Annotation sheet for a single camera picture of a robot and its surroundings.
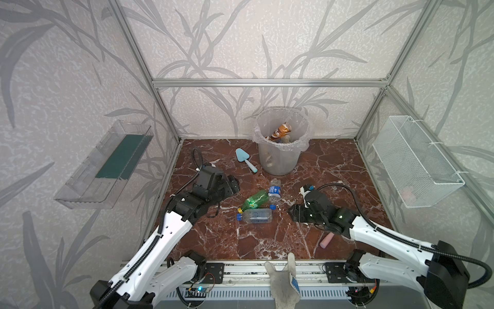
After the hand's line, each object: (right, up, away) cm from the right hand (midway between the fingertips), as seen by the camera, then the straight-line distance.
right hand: (292, 205), depth 82 cm
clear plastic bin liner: (-10, +40, +14) cm, 44 cm away
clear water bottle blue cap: (-16, -5, +3) cm, 17 cm away
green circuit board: (-38, -30, -10) cm, 50 cm away
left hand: (-24, +12, -8) cm, 28 cm away
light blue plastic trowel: (-24, +21, +30) cm, 44 cm away
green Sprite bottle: (-16, -1, +9) cm, 18 cm away
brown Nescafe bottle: (-3, +34, +18) cm, 39 cm away
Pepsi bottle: (-7, +3, +12) cm, 14 cm away
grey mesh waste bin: (-5, +19, +11) cm, 23 cm away
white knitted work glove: (-5, -26, -12) cm, 29 cm away
